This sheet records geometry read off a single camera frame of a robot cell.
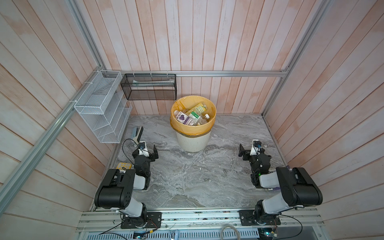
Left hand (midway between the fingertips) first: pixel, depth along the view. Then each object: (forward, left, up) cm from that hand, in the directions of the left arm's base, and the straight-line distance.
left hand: (147, 147), depth 91 cm
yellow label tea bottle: (+17, -33, +17) cm, 41 cm away
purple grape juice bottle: (+7, -23, +20) cm, 31 cm away
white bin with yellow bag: (+1, -29, +9) cm, 30 cm away
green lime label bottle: (+9, -29, +18) cm, 35 cm away
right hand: (+2, -63, +2) cm, 63 cm away
